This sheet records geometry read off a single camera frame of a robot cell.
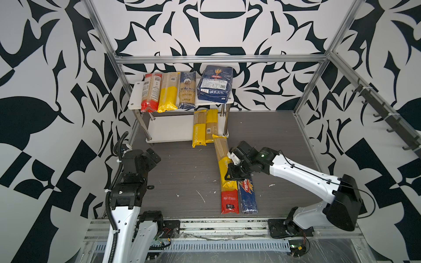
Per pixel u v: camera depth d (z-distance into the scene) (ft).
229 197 2.66
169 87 2.62
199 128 3.25
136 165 1.68
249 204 2.55
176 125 3.47
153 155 2.14
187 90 2.58
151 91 2.52
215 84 2.45
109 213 1.42
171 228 2.40
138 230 1.94
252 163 1.88
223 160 2.58
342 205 1.29
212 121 3.36
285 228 2.20
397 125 1.80
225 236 2.40
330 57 2.90
